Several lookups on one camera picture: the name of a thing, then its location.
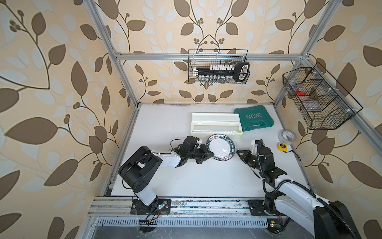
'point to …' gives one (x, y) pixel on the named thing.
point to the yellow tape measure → (282, 147)
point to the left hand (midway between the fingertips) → (213, 152)
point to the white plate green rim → (222, 146)
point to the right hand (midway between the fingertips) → (236, 151)
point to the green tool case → (254, 117)
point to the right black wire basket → (324, 103)
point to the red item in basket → (301, 91)
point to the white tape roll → (286, 136)
